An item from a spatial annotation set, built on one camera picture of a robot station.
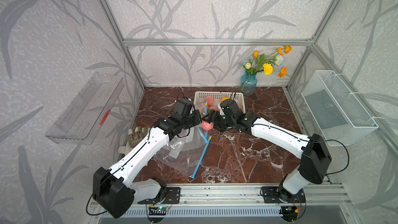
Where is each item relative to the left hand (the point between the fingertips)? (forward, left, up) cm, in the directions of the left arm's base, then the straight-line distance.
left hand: (203, 117), depth 77 cm
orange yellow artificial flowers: (+40, -37, +3) cm, 54 cm away
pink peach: (-5, -1, -1) cm, 5 cm away
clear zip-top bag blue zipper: (-11, +11, -22) cm, 27 cm away
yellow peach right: (+28, -14, -18) cm, 36 cm away
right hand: (-1, 0, -2) cm, 2 cm away
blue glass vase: (+37, -31, -11) cm, 49 cm away
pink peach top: (+24, -4, -15) cm, 29 cm away
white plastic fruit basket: (+31, -11, -19) cm, 38 cm away
